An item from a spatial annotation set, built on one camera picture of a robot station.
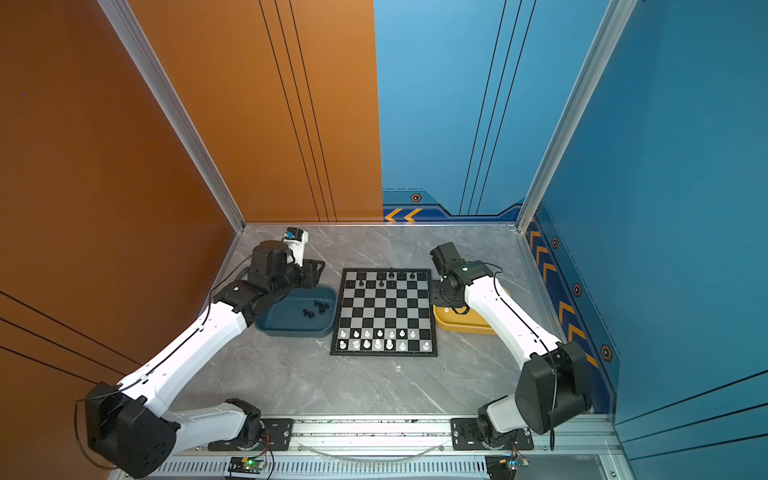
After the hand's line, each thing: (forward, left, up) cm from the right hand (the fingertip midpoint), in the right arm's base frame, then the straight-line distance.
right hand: (439, 298), depth 84 cm
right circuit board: (-38, -13, -14) cm, 42 cm away
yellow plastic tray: (-1, -4, -11) cm, 12 cm away
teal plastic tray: (+2, +42, -11) cm, 44 cm away
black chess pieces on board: (+15, +14, -10) cm, 23 cm away
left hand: (+5, +33, +11) cm, 35 cm away
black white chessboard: (+2, +16, -11) cm, 19 cm away
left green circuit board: (-37, +49, -14) cm, 63 cm away
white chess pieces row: (-8, +13, -10) cm, 18 cm away
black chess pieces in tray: (+4, +37, -12) cm, 39 cm away
